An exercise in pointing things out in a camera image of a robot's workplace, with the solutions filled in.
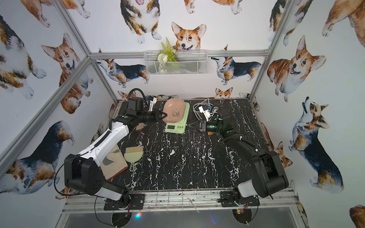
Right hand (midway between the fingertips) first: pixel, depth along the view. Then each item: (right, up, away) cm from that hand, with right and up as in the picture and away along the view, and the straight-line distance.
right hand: (187, 126), depth 75 cm
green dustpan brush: (-35, -20, +16) cm, 43 cm away
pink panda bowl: (-7, +9, +5) cm, 13 cm away
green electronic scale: (-4, -1, +2) cm, 5 cm away
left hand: (-10, +7, +5) cm, 13 cm away
